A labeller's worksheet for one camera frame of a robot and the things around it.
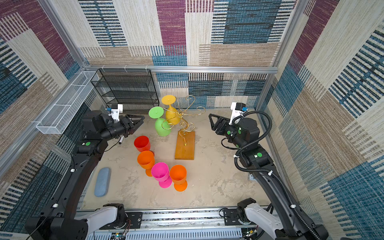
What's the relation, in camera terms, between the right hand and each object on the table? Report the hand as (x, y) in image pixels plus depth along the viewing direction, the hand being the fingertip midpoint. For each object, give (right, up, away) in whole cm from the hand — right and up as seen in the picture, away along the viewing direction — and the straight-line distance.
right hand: (213, 119), depth 66 cm
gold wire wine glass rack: (-14, -11, +28) cm, 33 cm away
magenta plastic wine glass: (-26, -27, +13) cm, 39 cm away
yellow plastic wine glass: (-20, +2, +17) cm, 26 cm away
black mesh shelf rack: (-52, +24, +42) cm, 71 cm away
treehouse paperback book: (+24, -32, +19) cm, 44 cm away
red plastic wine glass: (-37, -13, +17) cm, 43 cm away
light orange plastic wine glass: (-34, -22, +17) cm, 44 cm away
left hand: (-30, +1, +1) cm, 30 cm away
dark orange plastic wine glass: (-16, -28, +12) cm, 34 cm away
